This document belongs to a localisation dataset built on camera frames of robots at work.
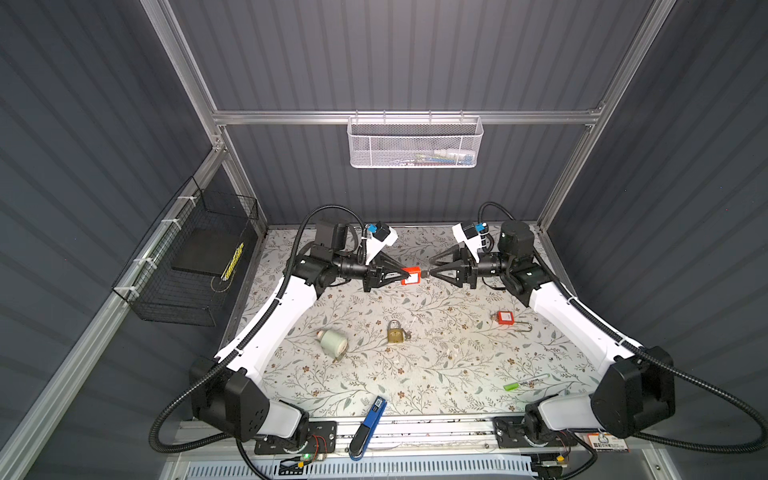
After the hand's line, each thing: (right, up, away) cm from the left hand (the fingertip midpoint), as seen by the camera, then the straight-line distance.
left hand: (405, 272), depth 69 cm
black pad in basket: (-50, +5, +6) cm, 51 cm away
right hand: (+7, 0, 0) cm, 7 cm away
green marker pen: (+31, -32, +12) cm, 46 cm away
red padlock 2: (+34, -16, +24) cm, 44 cm away
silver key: (+2, -21, +22) cm, 30 cm away
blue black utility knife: (-10, -39, 0) cm, 41 cm away
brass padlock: (-2, -21, +22) cm, 30 cm away
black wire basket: (-56, -3, -6) cm, 56 cm away
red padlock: (+2, -1, -1) cm, 2 cm away
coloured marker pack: (+49, -41, +2) cm, 64 cm away
